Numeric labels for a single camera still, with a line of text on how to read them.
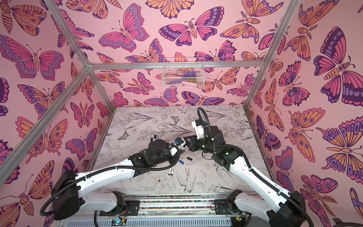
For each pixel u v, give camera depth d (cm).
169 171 85
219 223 70
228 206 66
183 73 96
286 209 38
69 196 39
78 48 84
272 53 86
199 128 65
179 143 63
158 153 57
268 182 42
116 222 72
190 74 94
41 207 38
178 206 75
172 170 85
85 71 91
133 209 73
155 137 103
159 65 94
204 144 61
